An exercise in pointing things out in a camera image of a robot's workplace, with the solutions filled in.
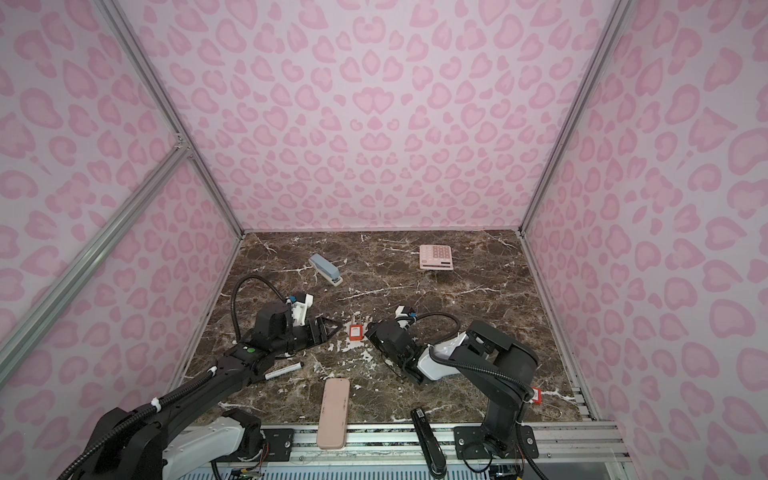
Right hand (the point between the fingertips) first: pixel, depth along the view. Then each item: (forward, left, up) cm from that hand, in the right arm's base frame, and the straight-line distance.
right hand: (363, 323), depth 88 cm
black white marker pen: (-12, +22, -5) cm, 25 cm away
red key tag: (-1, +3, -4) cm, 5 cm away
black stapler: (-29, -18, -6) cm, 35 cm away
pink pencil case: (-24, +6, -6) cm, 25 cm away
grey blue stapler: (+21, +15, -2) cm, 26 cm away
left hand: (-3, +6, +6) cm, 9 cm away
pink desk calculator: (+30, -23, -5) cm, 38 cm away
